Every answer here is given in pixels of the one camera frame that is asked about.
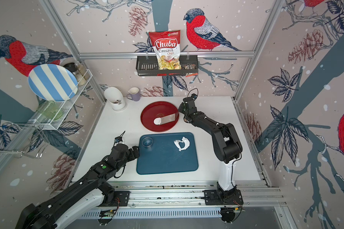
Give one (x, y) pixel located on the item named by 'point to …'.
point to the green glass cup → (50, 109)
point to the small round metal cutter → (147, 141)
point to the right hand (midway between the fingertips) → (180, 104)
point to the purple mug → (134, 94)
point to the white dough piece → (186, 141)
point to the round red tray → (158, 109)
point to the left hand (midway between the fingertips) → (136, 146)
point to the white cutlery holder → (114, 96)
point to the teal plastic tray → (158, 154)
